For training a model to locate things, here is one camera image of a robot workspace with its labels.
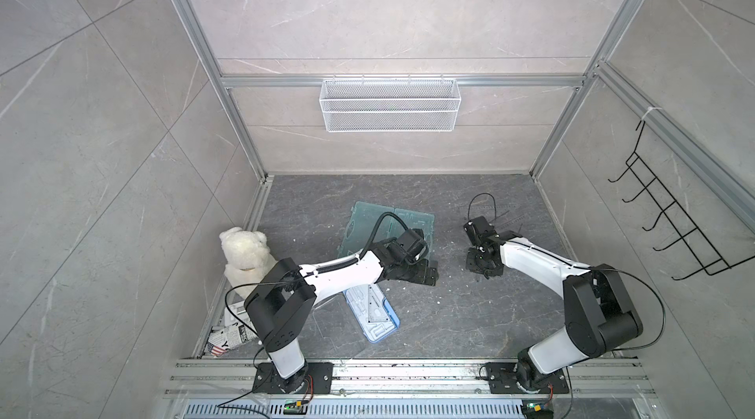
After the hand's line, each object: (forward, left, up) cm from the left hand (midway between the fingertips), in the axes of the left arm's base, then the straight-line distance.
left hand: (430, 270), depth 83 cm
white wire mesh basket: (+53, +10, +21) cm, 57 cm away
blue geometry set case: (-9, +17, -8) cm, 21 cm away
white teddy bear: (+1, +49, +9) cm, 50 cm away
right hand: (+4, -17, -6) cm, 19 cm away
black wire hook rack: (-5, -54, +24) cm, 59 cm away
